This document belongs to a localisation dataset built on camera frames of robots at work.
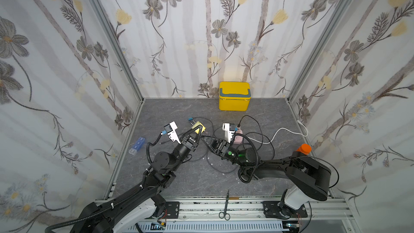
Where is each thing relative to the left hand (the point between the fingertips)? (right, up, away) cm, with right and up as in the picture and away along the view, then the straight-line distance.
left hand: (202, 128), depth 63 cm
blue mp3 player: (-10, +2, +45) cm, 46 cm away
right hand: (+2, -6, -3) cm, 7 cm away
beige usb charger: (+21, -3, +33) cm, 39 cm away
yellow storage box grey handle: (+19, +17, +42) cm, 49 cm away
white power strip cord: (+51, -4, +42) cm, 66 cm away
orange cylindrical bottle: (+54, -13, +22) cm, 59 cm away
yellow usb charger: (-2, +2, +1) cm, 3 cm away
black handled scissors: (+10, -41, +10) cm, 44 cm away
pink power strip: (+21, -10, +36) cm, 43 cm away
